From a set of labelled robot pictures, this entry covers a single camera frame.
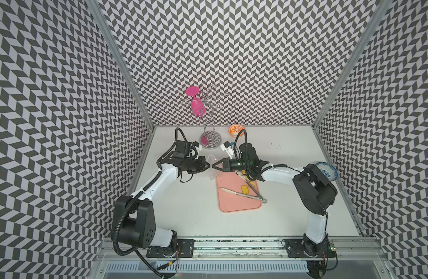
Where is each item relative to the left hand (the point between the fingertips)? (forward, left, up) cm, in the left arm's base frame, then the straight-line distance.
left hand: (209, 166), depth 84 cm
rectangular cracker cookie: (-7, -18, -12) cm, 23 cm away
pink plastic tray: (-6, -24, -13) cm, 28 cm away
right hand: (-1, -2, +1) cm, 3 cm away
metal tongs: (-12, -25, -10) cm, 29 cm away
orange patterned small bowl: (+35, -14, -12) cm, 40 cm away
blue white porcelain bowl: (+2, -66, -10) cm, 67 cm away
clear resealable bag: (+1, -1, +3) cm, 4 cm away
